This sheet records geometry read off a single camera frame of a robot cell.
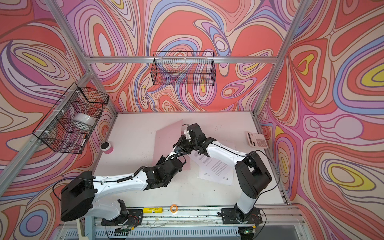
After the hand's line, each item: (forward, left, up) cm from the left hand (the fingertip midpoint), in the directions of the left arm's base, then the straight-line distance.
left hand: (173, 154), depth 83 cm
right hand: (+2, 0, +2) cm, 3 cm away
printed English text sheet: (+2, -18, -12) cm, 21 cm away
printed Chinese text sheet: (-4, -24, -12) cm, 27 cm away
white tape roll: (+9, +42, +21) cm, 47 cm away
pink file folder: (+21, +9, -15) cm, 27 cm away
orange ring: (-25, 0, -12) cm, 28 cm away
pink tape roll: (+9, +44, -7) cm, 45 cm away
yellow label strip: (-26, +6, -11) cm, 28 cm away
